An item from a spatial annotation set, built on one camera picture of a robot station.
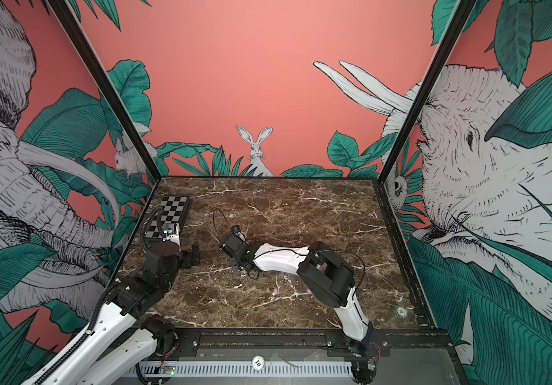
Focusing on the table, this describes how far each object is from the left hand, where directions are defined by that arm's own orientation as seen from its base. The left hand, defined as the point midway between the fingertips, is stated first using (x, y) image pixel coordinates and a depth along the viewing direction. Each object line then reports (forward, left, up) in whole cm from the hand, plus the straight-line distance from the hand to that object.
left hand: (184, 240), depth 76 cm
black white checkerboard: (+25, +14, -16) cm, 33 cm away
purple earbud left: (-11, -29, -19) cm, 37 cm away
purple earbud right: (-12, -41, -19) cm, 47 cm away
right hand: (+2, -14, -15) cm, 21 cm away
